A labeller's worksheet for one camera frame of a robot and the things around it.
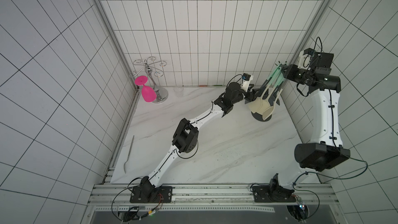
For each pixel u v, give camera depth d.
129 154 0.86
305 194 0.67
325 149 0.42
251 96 0.76
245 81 0.75
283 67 0.74
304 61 0.60
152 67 0.93
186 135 0.63
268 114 0.83
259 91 0.81
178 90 1.12
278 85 0.79
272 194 0.67
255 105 0.88
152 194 0.63
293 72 0.63
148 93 0.94
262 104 0.88
